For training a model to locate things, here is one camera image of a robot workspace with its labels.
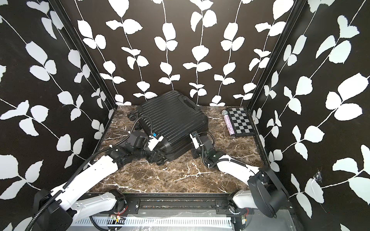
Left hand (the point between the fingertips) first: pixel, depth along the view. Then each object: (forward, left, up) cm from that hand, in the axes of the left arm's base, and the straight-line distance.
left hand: (162, 149), depth 77 cm
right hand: (+6, -16, -6) cm, 18 cm away
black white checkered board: (+27, -56, -14) cm, 64 cm away
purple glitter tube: (+28, -46, -14) cm, 56 cm away
